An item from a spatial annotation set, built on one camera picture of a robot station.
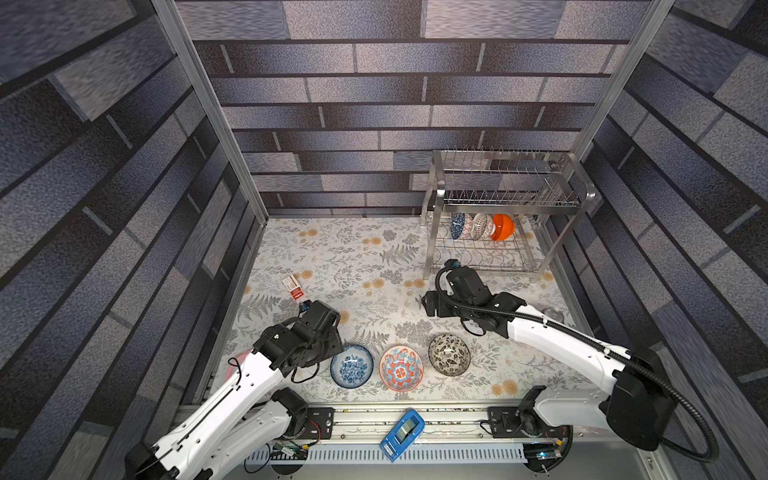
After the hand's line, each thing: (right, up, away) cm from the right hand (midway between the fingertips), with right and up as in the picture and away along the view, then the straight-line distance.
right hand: (432, 297), depth 83 cm
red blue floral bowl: (-9, -20, -2) cm, 22 cm away
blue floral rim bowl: (-23, -19, -1) cm, 30 cm away
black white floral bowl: (+5, -17, +1) cm, 17 cm away
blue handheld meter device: (-9, -30, -15) cm, 34 cm away
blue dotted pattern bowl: (+14, +23, +30) cm, 40 cm away
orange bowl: (+29, +21, +20) cm, 41 cm away
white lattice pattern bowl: (+23, +22, +27) cm, 42 cm away
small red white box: (-45, +1, +14) cm, 47 cm away
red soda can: (+34, -4, -1) cm, 34 cm away
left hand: (-26, -11, -7) cm, 29 cm away
